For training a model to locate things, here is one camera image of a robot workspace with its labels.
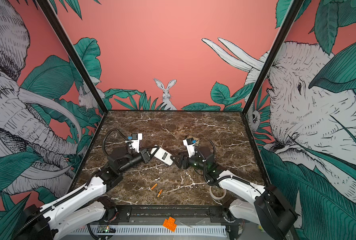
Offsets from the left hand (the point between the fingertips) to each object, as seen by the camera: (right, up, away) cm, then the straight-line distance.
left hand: (158, 146), depth 71 cm
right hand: (+7, -5, +4) cm, 10 cm away
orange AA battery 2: (-1, -27, +10) cm, 29 cm away
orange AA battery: (-5, -24, +12) cm, 28 cm away
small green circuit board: (-25, -39, -1) cm, 47 cm away
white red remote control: (+1, -5, +2) cm, 5 cm away
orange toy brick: (+6, -37, -1) cm, 38 cm away
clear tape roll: (+30, -29, +8) cm, 42 cm away
